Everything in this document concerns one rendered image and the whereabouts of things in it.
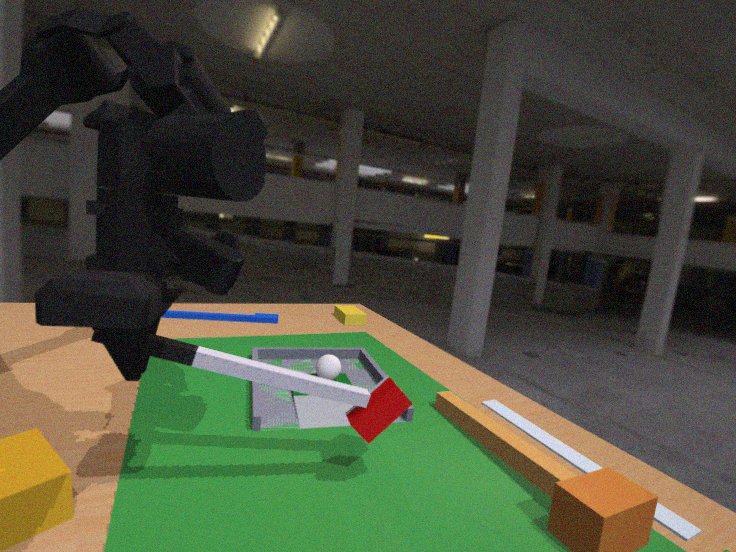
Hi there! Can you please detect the white flat bar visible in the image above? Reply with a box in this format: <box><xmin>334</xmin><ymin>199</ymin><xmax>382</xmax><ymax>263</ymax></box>
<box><xmin>482</xmin><ymin>400</ymin><xmax>702</xmax><ymax>542</ymax></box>

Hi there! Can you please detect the blue long thin bar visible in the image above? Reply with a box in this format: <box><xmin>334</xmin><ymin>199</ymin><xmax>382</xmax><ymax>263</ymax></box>
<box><xmin>161</xmin><ymin>310</ymin><xmax>278</xmax><ymax>324</ymax></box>

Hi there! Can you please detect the green putting mat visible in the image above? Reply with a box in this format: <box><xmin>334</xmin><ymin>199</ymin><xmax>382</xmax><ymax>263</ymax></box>
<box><xmin>104</xmin><ymin>332</ymin><xmax>572</xmax><ymax>552</ymax></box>

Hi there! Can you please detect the white golf ball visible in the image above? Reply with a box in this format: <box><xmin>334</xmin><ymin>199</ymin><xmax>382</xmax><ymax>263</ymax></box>
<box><xmin>316</xmin><ymin>355</ymin><xmax>341</xmax><ymax>381</ymax></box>

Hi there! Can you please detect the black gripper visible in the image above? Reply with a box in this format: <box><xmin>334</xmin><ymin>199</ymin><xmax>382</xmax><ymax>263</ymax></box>
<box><xmin>35</xmin><ymin>188</ymin><xmax>183</xmax><ymax>381</ymax></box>

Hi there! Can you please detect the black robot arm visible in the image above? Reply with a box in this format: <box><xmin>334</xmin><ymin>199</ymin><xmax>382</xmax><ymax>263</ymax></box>
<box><xmin>0</xmin><ymin>8</ymin><xmax>268</xmax><ymax>296</ymax></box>

